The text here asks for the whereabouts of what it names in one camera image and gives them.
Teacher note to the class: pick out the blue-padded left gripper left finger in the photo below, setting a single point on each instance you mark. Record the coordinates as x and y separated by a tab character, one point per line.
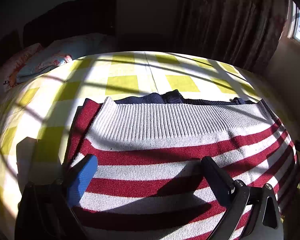
79	178

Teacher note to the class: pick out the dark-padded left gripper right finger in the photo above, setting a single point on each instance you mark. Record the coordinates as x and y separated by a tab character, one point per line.
219	181

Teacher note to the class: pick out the red white striped knit sweater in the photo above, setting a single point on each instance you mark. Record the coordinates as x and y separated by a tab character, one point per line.
180	149

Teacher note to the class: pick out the yellow white checked bed sheet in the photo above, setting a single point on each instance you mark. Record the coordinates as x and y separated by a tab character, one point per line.
35	120

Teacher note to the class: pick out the light blue folded quilt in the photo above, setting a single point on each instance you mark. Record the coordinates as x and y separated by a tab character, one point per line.
63	51

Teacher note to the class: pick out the barred window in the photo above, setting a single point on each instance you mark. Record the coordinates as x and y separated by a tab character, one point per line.
294	22

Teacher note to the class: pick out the orange floral pillow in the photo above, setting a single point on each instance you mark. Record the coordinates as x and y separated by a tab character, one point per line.
10	69

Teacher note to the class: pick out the floral pink curtain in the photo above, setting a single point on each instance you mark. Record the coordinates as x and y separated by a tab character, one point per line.
243	33

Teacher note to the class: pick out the dark wooden headboard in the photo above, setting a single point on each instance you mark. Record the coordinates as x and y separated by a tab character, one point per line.
71	18

